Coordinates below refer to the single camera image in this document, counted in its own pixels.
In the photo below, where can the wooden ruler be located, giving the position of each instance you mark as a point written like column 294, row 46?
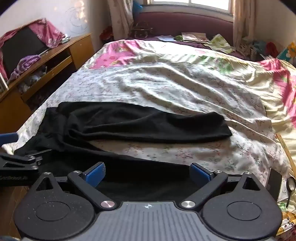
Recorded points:
column 284, row 150

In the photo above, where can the green patterned cloth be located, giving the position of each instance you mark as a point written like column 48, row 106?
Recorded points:
column 220, row 42

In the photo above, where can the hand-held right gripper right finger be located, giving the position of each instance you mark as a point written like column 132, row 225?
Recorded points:
column 199, row 172

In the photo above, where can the beige patterned curtain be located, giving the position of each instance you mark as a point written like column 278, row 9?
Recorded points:
column 241, row 23
column 121, row 18

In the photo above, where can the blue plastic bag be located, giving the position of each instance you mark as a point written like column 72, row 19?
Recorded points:
column 138, row 5

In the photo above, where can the dark handbag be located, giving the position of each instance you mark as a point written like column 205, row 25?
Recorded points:
column 141, row 31

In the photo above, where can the red fabric item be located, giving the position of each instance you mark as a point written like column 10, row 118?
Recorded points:
column 272, row 49

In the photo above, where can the white small-floral bed sheet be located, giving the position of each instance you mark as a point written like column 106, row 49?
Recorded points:
column 173, row 88

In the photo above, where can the white woven basket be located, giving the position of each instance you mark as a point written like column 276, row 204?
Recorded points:
column 248, row 52

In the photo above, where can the black sweater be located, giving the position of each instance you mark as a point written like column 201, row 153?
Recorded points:
column 138, row 125

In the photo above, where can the yellow cartoon printed cloth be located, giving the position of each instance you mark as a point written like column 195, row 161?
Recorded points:
column 288, row 220

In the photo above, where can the black television screen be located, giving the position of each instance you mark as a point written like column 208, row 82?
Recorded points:
column 23, row 48

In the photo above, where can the cream quilt with pink flowers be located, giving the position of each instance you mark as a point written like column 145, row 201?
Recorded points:
column 266, row 88

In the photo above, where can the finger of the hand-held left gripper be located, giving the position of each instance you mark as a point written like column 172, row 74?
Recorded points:
column 20, row 162
column 9, row 139

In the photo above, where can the wooden cabinet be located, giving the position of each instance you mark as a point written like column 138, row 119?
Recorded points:
column 57, row 58

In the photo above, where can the black phone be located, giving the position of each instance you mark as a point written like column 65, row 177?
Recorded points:
column 274, row 184

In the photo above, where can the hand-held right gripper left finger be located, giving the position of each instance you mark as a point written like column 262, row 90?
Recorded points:
column 94, row 175

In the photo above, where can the red cloth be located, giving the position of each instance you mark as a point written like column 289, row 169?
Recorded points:
column 106, row 33

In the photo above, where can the pale printed booklet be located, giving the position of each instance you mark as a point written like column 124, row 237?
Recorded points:
column 194, row 37

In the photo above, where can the black magnifying glass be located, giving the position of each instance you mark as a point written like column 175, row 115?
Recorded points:
column 291, row 183

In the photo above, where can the purple striped cloth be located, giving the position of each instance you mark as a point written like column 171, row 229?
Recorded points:
column 25, row 63

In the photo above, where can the window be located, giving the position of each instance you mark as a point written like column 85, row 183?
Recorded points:
column 189, row 4

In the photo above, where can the white paper sheet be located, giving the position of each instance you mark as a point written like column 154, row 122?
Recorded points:
column 167, row 37

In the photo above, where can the television under pink cloth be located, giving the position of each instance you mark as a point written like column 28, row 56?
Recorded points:
column 48, row 30

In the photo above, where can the purple padded headboard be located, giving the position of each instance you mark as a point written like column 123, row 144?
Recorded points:
column 185, row 23

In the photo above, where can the yellow and blue box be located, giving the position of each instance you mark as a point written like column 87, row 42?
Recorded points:
column 288, row 52

